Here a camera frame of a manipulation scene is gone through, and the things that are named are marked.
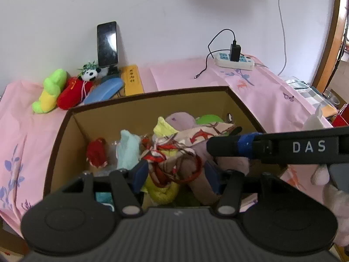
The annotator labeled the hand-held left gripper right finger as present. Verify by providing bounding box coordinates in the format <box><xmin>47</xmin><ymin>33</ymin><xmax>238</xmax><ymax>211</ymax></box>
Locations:
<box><xmin>204</xmin><ymin>160</ymin><xmax>298</xmax><ymax>216</ymax></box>

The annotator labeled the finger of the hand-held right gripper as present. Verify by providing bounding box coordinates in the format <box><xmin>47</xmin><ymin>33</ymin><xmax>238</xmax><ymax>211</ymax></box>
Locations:
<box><xmin>206</xmin><ymin>132</ymin><xmax>264</xmax><ymax>159</ymax></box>

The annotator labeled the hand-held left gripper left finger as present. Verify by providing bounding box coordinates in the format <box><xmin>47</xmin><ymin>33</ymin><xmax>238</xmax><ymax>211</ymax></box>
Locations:
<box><xmin>59</xmin><ymin>159</ymin><xmax>149</xmax><ymax>218</ymax></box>

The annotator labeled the mint green cloth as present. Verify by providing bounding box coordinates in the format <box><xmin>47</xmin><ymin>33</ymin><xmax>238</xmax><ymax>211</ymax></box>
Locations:
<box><xmin>116</xmin><ymin>129</ymin><xmax>142</xmax><ymax>170</ymax></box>

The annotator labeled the beige deer print cloth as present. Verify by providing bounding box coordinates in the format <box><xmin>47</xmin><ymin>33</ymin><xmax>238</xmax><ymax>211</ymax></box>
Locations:
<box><xmin>163</xmin><ymin>122</ymin><xmax>237</xmax><ymax>154</ymax></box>

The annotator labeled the yellow fluffy towel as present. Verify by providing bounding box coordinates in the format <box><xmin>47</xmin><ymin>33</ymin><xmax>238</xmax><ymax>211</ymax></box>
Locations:
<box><xmin>144</xmin><ymin>117</ymin><xmax>180</xmax><ymax>205</ymax></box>

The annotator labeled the brown cardboard box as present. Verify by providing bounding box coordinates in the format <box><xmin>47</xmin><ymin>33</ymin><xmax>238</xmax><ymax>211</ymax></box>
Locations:
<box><xmin>44</xmin><ymin>86</ymin><xmax>268</xmax><ymax>209</ymax></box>

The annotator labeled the person's right hand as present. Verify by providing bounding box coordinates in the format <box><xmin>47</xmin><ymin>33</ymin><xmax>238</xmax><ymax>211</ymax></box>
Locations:
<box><xmin>311</xmin><ymin>164</ymin><xmax>349</xmax><ymax>247</ymax></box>

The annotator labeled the round green plush toy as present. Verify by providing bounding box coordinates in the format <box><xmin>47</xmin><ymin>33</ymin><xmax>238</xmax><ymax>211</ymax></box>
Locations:
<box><xmin>196</xmin><ymin>114</ymin><xmax>224</xmax><ymax>126</ymax></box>

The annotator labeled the red open box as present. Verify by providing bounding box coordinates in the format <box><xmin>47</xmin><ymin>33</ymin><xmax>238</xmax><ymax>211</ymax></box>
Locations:
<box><xmin>333</xmin><ymin>114</ymin><xmax>349</xmax><ymax>128</ymax></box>

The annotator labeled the red knitted toy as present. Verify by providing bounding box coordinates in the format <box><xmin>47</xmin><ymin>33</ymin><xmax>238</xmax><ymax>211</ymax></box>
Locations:
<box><xmin>86</xmin><ymin>138</ymin><xmax>108</xmax><ymax>168</ymax></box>

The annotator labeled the plaid folded cloth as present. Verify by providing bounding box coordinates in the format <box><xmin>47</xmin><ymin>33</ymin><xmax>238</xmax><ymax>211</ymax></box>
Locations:
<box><xmin>286</xmin><ymin>79</ymin><xmax>339</xmax><ymax>118</ymax></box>

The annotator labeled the glass jar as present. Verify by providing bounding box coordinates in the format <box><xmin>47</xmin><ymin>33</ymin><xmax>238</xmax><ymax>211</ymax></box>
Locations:
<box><xmin>323</xmin><ymin>88</ymin><xmax>340</xmax><ymax>106</ymax></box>

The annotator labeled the white power strip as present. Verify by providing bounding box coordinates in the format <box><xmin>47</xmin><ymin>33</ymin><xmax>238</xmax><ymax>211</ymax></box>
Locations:
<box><xmin>215</xmin><ymin>54</ymin><xmax>256</xmax><ymax>72</ymax></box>

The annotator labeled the blue glasses case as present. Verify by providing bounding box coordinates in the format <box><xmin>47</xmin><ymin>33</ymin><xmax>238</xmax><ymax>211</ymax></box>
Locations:
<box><xmin>84</xmin><ymin>78</ymin><xmax>125</xmax><ymax>105</ymax></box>

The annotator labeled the yellow flat box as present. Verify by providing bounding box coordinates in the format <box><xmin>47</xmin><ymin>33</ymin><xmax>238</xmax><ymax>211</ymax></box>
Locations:
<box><xmin>120</xmin><ymin>65</ymin><xmax>145</xmax><ymax>97</ymax></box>

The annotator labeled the black charger plug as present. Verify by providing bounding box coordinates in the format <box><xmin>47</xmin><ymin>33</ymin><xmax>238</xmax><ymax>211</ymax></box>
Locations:
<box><xmin>229</xmin><ymin>40</ymin><xmax>242</xmax><ymax>62</ymax></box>

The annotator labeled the red plush toy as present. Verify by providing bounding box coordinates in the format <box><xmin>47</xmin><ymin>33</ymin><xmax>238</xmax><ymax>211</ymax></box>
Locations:
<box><xmin>56</xmin><ymin>77</ymin><xmax>94</xmax><ymax>110</ymax></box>

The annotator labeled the panda plush toy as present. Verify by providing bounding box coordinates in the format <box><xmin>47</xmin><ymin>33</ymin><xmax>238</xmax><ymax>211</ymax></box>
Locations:
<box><xmin>77</xmin><ymin>62</ymin><xmax>102</xmax><ymax>82</ymax></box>

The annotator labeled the green yellow plush toy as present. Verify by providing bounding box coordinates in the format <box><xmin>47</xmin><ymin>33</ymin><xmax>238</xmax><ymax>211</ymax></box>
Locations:
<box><xmin>32</xmin><ymin>68</ymin><xmax>68</xmax><ymax>114</ymax></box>

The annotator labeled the pink printed bedsheet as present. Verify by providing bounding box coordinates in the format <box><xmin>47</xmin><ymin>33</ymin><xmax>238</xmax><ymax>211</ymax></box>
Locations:
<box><xmin>0</xmin><ymin>55</ymin><xmax>349</xmax><ymax>242</ymax></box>

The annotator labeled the black smartphone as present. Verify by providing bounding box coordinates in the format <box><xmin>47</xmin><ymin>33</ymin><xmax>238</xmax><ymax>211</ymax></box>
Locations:
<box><xmin>96</xmin><ymin>21</ymin><xmax>119</xmax><ymax>67</ymax></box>

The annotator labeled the black charging cable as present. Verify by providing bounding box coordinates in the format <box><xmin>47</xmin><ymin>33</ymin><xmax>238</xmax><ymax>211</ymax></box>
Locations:
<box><xmin>194</xmin><ymin>29</ymin><xmax>236</xmax><ymax>79</ymax></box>

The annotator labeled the wooden door frame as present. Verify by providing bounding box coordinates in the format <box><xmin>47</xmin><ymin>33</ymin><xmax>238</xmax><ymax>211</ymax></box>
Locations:
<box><xmin>311</xmin><ymin>0</ymin><xmax>343</xmax><ymax>88</ymax></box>

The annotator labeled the grey wall cable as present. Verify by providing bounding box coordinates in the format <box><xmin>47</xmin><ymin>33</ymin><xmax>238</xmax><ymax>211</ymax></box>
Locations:
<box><xmin>276</xmin><ymin>0</ymin><xmax>287</xmax><ymax>76</ymax></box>

